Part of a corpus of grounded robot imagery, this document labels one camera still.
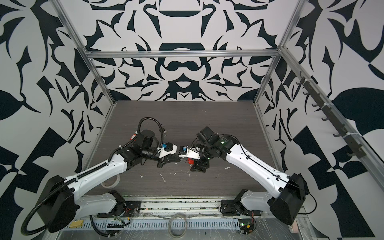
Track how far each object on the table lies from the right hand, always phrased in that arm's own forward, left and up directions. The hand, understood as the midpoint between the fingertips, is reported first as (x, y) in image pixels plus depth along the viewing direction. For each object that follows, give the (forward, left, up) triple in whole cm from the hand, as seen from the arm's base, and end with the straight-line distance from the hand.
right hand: (192, 158), depth 73 cm
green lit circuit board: (-26, -24, -19) cm, 40 cm away
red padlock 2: (+22, +40, -15) cm, 48 cm away
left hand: (+1, +5, +1) cm, 6 cm away
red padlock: (-1, +1, 0) cm, 2 cm away
